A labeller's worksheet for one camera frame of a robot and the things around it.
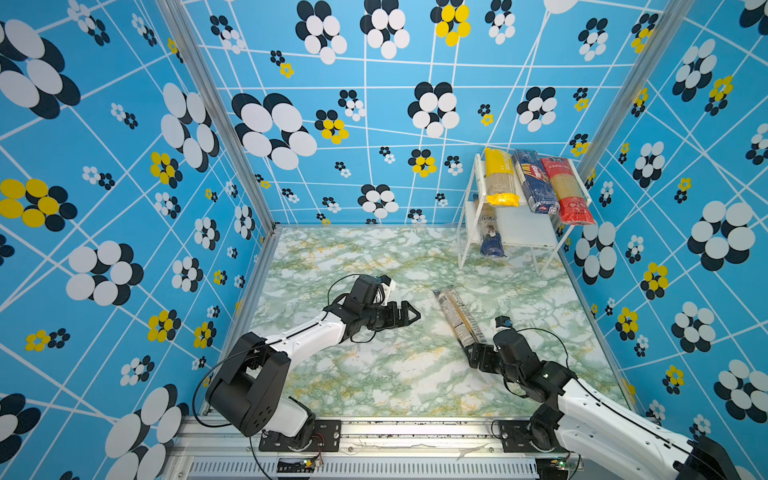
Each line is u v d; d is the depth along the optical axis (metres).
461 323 0.90
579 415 0.53
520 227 0.99
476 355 0.75
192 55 0.75
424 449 0.73
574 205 0.75
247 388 0.43
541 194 0.77
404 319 0.75
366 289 0.68
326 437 0.74
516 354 0.63
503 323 0.75
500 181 0.81
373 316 0.73
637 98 0.81
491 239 0.91
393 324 0.74
